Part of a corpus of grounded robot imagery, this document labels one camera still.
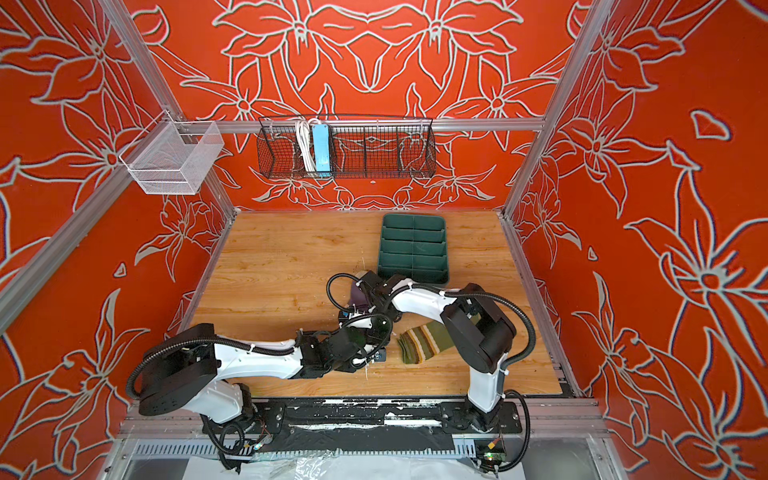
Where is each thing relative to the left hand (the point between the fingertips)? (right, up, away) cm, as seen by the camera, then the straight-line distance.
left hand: (361, 339), depth 85 cm
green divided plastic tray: (+18, +26, +22) cm, 39 cm away
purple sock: (-2, +10, +9) cm, 14 cm away
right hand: (+1, 0, 0) cm, 1 cm away
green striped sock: (+17, -1, -1) cm, 17 cm away
